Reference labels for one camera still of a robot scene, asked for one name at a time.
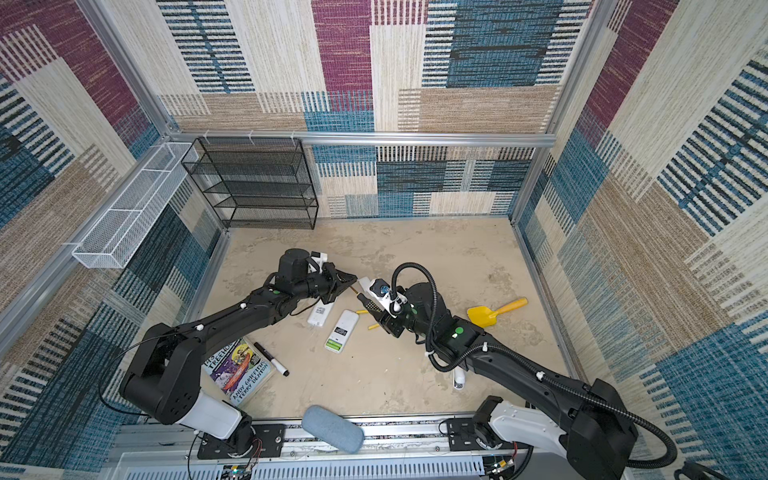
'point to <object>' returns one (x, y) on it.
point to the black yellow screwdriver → (383, 318)
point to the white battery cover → (365, 282)
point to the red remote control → (341, 331)
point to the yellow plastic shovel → (483, 316)
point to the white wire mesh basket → (113, 240)
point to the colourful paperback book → (237, 369)
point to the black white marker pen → (276, 363)
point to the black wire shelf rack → (254, 183)
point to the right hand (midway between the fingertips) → (380, 303)
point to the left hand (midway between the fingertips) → (359, 272)
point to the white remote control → (319, 313)
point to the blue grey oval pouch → (339, 431)
